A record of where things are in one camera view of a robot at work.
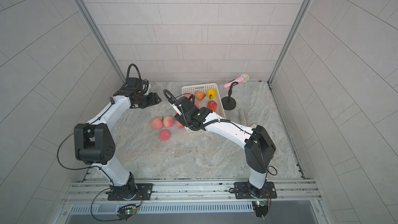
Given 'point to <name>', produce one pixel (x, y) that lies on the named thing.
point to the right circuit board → (260, 207)
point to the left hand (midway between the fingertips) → (159, 98)
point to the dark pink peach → (164, 135)
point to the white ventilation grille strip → (210, 207)
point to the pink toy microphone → (244, 78)
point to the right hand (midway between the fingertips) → (181, 111)
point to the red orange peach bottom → (212, 105)
